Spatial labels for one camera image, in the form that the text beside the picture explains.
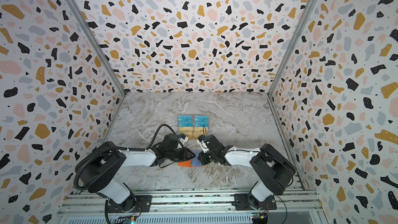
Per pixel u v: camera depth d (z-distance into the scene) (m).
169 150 0.73
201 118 0.95
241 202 0.74
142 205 0.73
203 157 0.78
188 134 0.94
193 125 0.95
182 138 0.84
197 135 0.95
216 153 0.70
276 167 0.49
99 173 0.44
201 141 0.80
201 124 0.95
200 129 0.95
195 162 0.87
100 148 0.49
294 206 0.76
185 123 0.95
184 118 0.95
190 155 0.86
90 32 0.86
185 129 0.95
